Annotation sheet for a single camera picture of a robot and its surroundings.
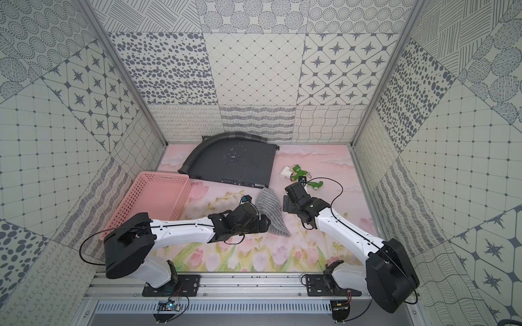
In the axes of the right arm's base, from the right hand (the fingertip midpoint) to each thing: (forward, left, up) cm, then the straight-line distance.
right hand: (298, 203), depth 86 cm
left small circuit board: (-36, +48, -9) cm, 61 cm away
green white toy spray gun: (+22, 0, -8) cm, 23 cm away
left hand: (-5, +14, -1) cm, 15 cm away
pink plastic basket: (+8, +67, -7) cm, 68 cm away
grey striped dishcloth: (+1, +13, -4) cm, 14 cm away
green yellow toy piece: (+13, -10, -6) cm, 17 cm away
